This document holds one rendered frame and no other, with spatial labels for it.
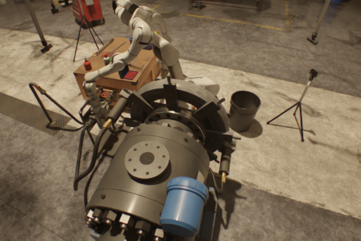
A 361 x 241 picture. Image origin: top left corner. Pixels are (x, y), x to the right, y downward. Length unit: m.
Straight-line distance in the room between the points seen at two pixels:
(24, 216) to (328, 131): 3.19
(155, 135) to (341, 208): 1.77
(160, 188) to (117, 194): 0.19
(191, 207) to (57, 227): 1.46
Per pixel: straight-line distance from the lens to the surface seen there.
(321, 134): 2.80
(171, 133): 1.16
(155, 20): 1.92
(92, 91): 1.69
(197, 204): 0.82
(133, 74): 2.37
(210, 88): 2.30
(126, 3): 1.51
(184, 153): 1.12
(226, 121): 1.44
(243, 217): 1.93
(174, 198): 0.81
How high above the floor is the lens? 1.77
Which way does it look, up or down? 42 degrees down
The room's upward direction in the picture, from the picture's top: straight up
